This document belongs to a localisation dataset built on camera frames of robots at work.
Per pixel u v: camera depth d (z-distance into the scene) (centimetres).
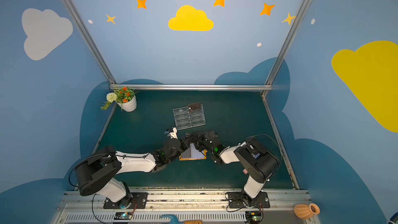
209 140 71
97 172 44
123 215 70
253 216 71
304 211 64
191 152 90
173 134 80
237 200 75
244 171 82
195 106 102
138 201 74
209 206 74
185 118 102
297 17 81
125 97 100
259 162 48
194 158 88
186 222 68
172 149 65
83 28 84
